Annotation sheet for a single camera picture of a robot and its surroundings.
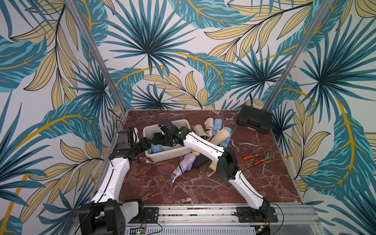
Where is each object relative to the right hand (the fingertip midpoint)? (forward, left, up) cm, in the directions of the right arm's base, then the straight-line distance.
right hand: (155, 140), depth 87 cm
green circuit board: (-43, +5, -15) cm, 46 cm away
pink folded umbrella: (+20, -35, -9) cm, 41 cm away
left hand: (-4, +4, +2) cm, 6 cm away
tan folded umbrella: (+7, -41, -7) cm, 42 cm away
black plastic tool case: (+21, -70, -7) cm, 74 cm away
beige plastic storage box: (-9, -8, +1) cm, 12 cm away
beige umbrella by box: (+12, -28, -8) cm, 31 cm away
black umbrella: (-10, -26, -8) cm, 29 cm away
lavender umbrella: (-12, -18, -8) cm, 23 cm away
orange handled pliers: (-6, -70, -13) cm, 72 cm away
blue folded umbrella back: (+17, -41, -10) cm, 46 cm away
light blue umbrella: (-1, +1, -7) cm, 8 cm away
